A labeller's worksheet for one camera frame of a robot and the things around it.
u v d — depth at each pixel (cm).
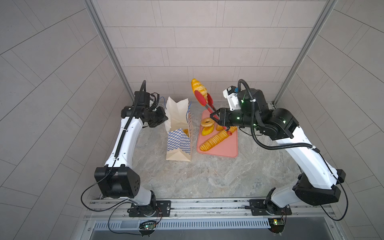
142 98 59
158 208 70
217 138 94
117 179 40
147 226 65
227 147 94
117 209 72
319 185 39
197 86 64
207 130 97
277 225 68
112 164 41
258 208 71
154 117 65
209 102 65
